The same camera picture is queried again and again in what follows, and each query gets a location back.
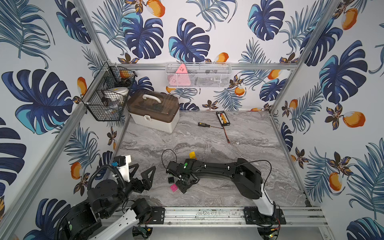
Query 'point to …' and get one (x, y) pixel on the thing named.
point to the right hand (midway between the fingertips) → (184, 185)
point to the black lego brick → (171, 180)
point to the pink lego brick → (174, 187)
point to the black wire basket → (106, 99)
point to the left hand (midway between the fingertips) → (146, 165)
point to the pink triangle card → (181, 77)
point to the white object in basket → (118, 92)
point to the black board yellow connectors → (222, 118)
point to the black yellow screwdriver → (206, 125)
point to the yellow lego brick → (192, 155)
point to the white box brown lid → (155, 110)
